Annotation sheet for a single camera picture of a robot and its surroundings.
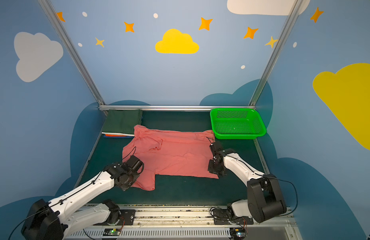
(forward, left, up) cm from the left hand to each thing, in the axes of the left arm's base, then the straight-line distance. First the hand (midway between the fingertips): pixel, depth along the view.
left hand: (138, 179), depth 82 cm
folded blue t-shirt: (+31, +30, -3) cm, 43 cm away
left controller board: (-24, +9, -5) cm, 26 cm away
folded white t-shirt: (+32, +22, -1) cm, 39 cm away
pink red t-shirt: (+19, -25, -5) cm, 32 cm away
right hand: (+7, -44, -1) cm, 44 cm away
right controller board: (-24, -52, -5) cm, 58 cm away
